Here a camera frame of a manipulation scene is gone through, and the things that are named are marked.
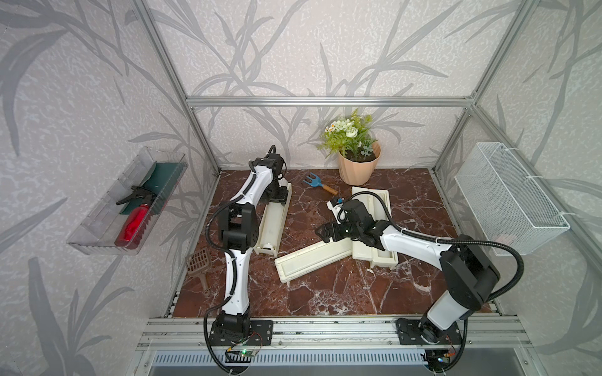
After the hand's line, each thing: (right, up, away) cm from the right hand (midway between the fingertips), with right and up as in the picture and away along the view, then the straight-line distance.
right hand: (322, 227), depth 87 cm
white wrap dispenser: (-20, 0, +6) cm, 20 cm away
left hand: (-19, +9, +12) cm, 24 cm away
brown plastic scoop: (-47, -14, 0) cm, 49 cm away
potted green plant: (+17, +31, +20) cm, 41 cm away
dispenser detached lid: (-4, -12, +3) cm, 13 cm away
